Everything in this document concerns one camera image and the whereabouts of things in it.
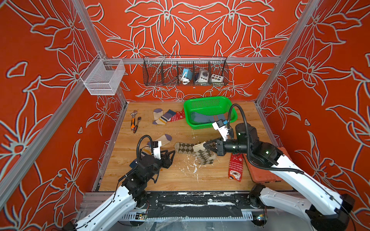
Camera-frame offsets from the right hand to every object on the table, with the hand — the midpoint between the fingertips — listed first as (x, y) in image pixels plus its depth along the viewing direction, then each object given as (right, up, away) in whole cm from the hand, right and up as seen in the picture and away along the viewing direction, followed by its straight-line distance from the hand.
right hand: (202, 147), depth 61 cm
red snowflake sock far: (-12, +14, +49) cm, 52 cm away
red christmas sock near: (+23, -17, +22) cm, 36 cm away
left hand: (-15, -6, +16) cm, 22 cm away
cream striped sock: (-26, +11, +46) cm, 54 cm away
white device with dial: (+5, +39, +29) cm, 49 cm away
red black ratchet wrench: (-42, +11, +47) cm, 64 cm away
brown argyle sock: (+3, -7, +8) cm, 11 cm away
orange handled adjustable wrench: (-46, +9, +45) cm, 65 cm away
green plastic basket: (+16, +22, +53) cm, 59 cm away
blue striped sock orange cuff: (+3, +13, +48) cm, 49 cm away
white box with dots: (+14, +39, +33) cm, 52 cm away
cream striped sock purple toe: (-25, -2, +5) cm, 26 cm away
